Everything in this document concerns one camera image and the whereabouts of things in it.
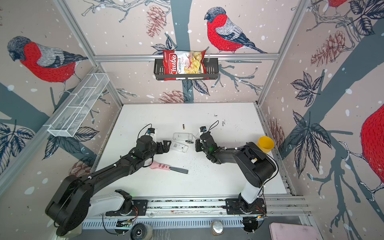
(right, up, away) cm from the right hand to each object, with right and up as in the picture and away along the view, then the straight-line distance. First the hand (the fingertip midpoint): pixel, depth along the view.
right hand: (195, 143), depth 94 cm
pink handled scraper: (-23, -11, -9) cm, 27 cm away
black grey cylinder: (-35, -13, -54) cm, 65 cm away
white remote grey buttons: (-9, +4, +6) cm, 11 cm away
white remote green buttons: (-10, -3, +1) cm, 10 cm away
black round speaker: (-22, -29, -35) cm, 51 cm away
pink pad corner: (+41, -34, -29) cm, 61 cm away
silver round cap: (+9, -28, -34) cm, 45 cm away
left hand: (-18, +2, -9) cm, 20 cm away
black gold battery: (-4, 0, +4) cm, 6 cm away
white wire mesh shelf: (-63, +15, -23) cm, 68 cm away
